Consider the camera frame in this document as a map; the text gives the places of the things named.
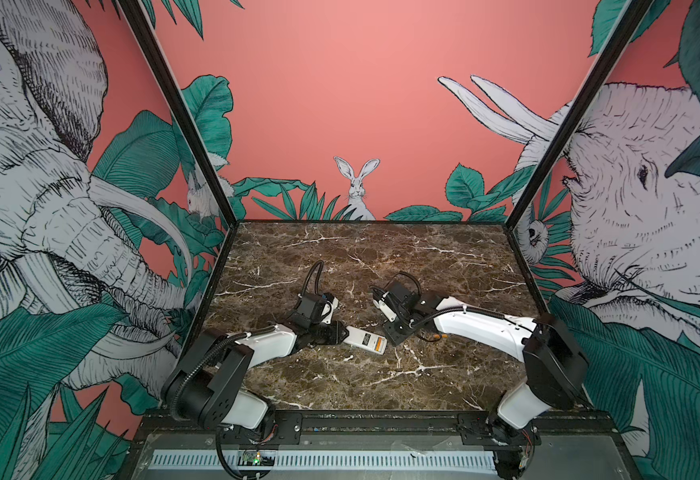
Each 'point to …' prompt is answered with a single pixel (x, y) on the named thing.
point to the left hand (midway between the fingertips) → (347, 329)
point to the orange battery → (438, 336)
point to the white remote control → (366, 340)
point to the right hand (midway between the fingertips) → (388, 327)
